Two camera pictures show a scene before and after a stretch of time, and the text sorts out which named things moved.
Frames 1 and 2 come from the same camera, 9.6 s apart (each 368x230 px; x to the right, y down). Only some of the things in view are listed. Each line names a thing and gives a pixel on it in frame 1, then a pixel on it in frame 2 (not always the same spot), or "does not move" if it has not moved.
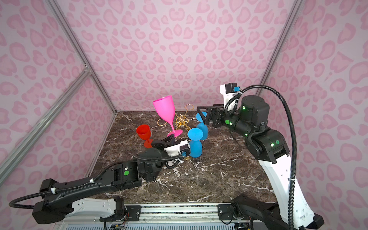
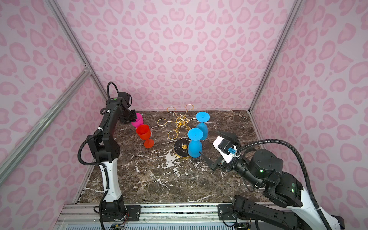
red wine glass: [143, 130] does not move
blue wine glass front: [195, 135] does not move
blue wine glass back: [204, 128] does not move
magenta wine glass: [165, 106] to [138, 121]
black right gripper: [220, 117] to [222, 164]
